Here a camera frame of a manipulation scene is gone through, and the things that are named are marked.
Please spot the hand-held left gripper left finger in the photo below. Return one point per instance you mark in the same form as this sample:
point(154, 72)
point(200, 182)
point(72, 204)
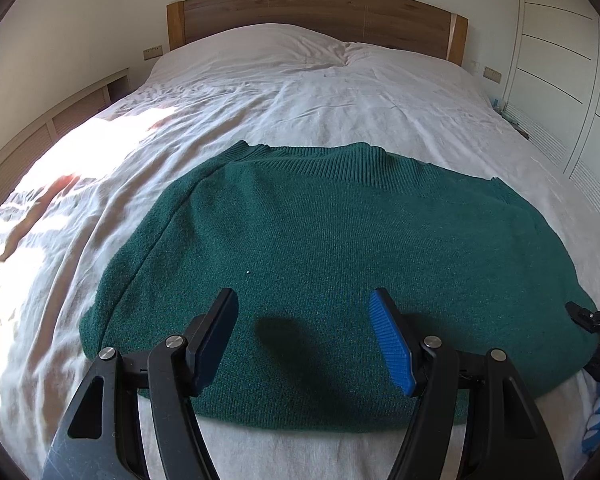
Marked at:
point(215, 335)

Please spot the beige radiator cover cabinet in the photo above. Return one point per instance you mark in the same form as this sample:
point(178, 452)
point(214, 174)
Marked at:
point(45, 125)

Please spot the white pillow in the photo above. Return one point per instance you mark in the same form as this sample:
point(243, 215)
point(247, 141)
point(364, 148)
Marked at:
point(260, 52)
point(410, 67)

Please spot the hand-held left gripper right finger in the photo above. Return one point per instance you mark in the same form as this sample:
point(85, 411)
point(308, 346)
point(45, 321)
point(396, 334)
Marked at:
point(392, 340)

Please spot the white wardrobe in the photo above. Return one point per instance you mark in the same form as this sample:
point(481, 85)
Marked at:
point(570, 70)

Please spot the bed with white cover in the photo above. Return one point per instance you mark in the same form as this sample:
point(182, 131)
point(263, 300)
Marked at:
point(280, 110)

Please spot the wooden headboard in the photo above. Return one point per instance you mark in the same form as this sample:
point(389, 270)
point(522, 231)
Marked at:
point(320, 15)

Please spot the green knitted sweater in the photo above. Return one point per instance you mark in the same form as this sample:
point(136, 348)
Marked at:
point(305, 240)

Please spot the wall switch panel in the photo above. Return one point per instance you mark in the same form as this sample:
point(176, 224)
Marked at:
point(153, 52)
point(492, 74)

